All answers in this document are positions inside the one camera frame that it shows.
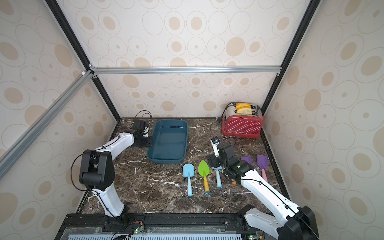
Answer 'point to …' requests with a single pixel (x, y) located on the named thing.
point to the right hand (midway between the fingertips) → (214, 154)
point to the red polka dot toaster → (248, 125)
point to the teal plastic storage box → (169, 142)
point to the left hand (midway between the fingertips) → (153, 140)
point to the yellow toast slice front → (244, 110)
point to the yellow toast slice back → (240, 105)
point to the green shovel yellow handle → (204, 170)
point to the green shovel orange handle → (234, 183)
